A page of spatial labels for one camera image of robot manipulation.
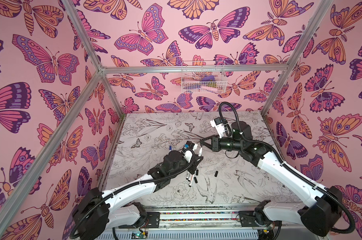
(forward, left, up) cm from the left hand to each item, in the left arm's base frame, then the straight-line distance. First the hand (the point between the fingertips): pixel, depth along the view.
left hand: (203, 156), depth 73 cm
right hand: (+5, +1, +8) cm, 9 cm away
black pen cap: (0, -10, -22) cm, 24 cm away
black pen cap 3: (-4, +3, -21) cm, 22 cm away
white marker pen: (+18, +19, -21) cm, 33 cm away
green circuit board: (-30, +32, -23) cm, 49 cm away
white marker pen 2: (+1, +1, +2) cm, 3 cm away
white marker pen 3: (-2, +8, -20) cm, 22 cm away
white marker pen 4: (-3, +5, -21) cm, 22 cm away
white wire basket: (+45, -3, +11) cm, 46 cm away
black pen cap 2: (+1, +2, -21) cm, 21 cm away
